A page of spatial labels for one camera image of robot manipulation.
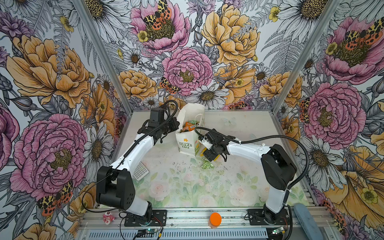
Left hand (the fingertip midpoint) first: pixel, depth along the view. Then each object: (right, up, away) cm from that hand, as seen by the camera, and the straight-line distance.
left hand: (179, 127), depth 85 cm
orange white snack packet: (+5, 0, +6) cm, 8 cm away
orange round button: (+18, -41, -18) cm, 48 cm away
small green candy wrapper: (+16, -22, +3) cm, 28 cm away
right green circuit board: (+47, -49, -14) cm, 69 cm away
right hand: (+19, -17, +7) cm, 27 cm away
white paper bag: (+5, -10, +2) cm, 11 cm away
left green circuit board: (-11, -48, -14) cm, 52 cm away
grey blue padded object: (+61, -44, -15) cm, 77 cm away
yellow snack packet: (+13, -14, 0) cm, 19 cm away
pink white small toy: (-32, -43, -14) cm, 55 cm away
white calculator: (-23, -26, +4) cm, 35 cm away
